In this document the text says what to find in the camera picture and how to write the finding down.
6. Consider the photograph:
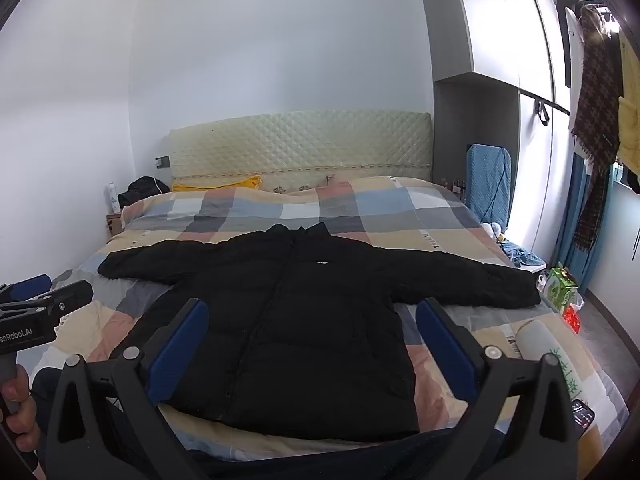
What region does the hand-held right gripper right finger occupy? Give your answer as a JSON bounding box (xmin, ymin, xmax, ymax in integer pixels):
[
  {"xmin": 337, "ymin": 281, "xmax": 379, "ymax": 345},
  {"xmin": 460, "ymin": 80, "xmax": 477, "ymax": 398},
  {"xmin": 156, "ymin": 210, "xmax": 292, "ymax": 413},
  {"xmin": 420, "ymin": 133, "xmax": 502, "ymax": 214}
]
[{"xmin": 415, "ymin": 297, "xmax": 598, "ymax": 480}]

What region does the yellow hanging garment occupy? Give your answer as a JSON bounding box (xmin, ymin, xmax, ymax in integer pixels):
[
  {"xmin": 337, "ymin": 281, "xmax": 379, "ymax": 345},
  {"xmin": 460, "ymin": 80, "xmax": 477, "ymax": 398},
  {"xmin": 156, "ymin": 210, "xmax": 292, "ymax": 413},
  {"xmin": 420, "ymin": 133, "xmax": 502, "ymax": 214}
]
[{"xmin": 616, "ymin": 35, "xmax": 640, "ymax": 171}]

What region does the black smartphone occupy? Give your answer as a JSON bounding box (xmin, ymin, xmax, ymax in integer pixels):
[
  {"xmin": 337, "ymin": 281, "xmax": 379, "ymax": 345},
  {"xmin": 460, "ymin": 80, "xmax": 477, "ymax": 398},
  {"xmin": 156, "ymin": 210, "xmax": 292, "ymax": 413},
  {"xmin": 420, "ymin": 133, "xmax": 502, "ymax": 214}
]
[{"xmin": 570, "ymin": 399, "xmax": 597, "ymax": 428}]

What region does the green packet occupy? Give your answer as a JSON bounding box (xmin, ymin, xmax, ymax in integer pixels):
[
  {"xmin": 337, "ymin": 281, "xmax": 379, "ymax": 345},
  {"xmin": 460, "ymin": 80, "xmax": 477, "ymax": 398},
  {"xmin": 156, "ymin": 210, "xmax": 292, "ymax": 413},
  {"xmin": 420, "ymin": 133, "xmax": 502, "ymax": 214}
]
[{"xmin": 542, "ymin": 266, "xmax": 580, "ymax": 311}]

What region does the checkered bed quilt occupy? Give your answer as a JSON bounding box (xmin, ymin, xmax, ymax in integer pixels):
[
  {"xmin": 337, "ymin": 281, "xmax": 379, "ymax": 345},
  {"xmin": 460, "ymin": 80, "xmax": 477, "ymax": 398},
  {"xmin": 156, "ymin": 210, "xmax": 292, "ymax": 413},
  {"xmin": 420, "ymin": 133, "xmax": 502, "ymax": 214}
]
[{"xmin": 20, "ymin": 176, "xmax": 631, "ymax": 466}]

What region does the black puffer jacket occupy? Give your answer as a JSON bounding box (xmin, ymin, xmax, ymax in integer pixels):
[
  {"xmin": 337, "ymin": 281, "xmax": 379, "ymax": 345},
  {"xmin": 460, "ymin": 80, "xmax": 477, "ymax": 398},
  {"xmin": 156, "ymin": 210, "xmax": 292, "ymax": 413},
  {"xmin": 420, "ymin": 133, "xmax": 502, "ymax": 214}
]
[{"xmin": 97, "ymin": 223, "xmax": 542, "ymax": 443}]

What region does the person's left hand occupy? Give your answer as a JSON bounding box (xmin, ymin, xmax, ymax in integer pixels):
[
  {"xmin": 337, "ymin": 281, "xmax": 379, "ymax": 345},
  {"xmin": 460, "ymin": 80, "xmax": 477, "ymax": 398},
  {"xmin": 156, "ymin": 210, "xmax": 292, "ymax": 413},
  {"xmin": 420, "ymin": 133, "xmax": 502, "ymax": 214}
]
[{"xmin": 0, "ymin": 365, "xmax": 35, "ymax": 437}]

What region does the white wardrobe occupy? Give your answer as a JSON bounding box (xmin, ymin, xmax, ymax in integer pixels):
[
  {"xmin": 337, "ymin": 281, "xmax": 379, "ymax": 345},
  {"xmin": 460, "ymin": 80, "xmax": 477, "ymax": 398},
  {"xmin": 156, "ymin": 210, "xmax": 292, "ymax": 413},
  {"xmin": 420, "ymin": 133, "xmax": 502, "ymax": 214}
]
[{"xmin": 415, "ymin": 0, "xmax": 581, "ymax": 271}]

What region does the brown plaid scarf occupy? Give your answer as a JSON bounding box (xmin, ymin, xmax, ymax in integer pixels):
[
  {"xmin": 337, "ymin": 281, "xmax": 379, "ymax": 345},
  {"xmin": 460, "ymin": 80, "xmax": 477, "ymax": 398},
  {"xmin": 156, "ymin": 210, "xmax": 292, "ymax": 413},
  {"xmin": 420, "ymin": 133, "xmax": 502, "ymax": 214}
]
[{"xmin": 570, "ymin": 5, "xmax": 623, "ymax": 256}]

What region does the black bag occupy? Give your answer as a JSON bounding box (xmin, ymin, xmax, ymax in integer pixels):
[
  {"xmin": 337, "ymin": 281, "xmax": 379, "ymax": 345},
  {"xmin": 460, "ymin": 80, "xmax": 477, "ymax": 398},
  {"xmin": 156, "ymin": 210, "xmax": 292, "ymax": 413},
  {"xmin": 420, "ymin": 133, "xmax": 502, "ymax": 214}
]
[{"xmin": 118, "ymin": 176, "xmax": 172, "ymax": 209}]

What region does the blue towel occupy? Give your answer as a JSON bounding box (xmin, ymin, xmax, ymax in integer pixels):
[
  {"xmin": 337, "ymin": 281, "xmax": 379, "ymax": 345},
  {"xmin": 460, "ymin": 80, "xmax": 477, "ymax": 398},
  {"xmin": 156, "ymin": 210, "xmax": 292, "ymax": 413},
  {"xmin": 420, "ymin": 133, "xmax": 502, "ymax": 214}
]
[{"xmin": 466, "ymin": 143, "xmax": 512, "ymax": 228}]

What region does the white roll green print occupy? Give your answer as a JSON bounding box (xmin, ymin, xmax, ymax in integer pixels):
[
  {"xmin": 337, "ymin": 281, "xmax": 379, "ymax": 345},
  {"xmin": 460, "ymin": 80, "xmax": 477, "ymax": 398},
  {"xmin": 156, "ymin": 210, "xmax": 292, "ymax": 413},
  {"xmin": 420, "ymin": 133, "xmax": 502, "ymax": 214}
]
[{"xmin": 515, "ymin": 322, "xmax": 583, "ymax": 401}]

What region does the cream quilted headboard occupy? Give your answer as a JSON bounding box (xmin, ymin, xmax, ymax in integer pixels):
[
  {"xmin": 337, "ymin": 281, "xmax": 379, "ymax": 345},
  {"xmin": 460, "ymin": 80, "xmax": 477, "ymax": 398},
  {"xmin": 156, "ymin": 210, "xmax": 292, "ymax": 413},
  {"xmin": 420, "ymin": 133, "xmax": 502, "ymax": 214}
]
[{"xmin": 168, "ymin": 111, "xmax": 433, "ymax": 192}]

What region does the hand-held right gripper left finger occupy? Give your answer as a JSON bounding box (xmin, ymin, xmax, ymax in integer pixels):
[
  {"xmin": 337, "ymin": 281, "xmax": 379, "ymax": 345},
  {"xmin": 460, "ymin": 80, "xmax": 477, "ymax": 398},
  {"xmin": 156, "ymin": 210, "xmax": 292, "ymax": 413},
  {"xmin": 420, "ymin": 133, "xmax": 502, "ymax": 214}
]
[{"xmin": 44, "ymin": 298, "xmax": 211, "ymax": 480}]

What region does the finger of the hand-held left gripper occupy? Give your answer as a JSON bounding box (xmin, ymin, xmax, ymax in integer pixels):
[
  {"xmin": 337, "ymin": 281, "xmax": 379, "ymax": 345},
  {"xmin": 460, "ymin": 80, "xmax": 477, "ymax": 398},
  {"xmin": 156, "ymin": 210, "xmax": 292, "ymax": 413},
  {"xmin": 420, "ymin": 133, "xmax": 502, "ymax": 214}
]
[
  {"xmin": 0, "ymin": 274, "xmax": 53, "ymax": 302},
  {"xmin": 35, "ymin": 280, "xmax": 95, "ymax": 322}
]

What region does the person's dark clothing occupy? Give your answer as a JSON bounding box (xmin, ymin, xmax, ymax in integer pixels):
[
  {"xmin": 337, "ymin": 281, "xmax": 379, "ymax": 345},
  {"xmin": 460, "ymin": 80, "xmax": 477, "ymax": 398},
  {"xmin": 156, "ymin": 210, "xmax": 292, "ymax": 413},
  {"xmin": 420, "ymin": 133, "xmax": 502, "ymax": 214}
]
[{"xmin": 30, "ymin": 367, "xmax": 506, "ymax": 480}]

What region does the crumpled blue cloth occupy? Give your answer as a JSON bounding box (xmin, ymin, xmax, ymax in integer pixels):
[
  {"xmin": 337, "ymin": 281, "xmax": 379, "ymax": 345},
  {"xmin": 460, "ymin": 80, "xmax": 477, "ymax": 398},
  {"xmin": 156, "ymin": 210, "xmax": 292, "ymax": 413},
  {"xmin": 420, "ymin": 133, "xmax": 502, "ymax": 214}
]
[{"xmin": 500, "ymin": 241, "xmax": 546, "ymax": 268}]

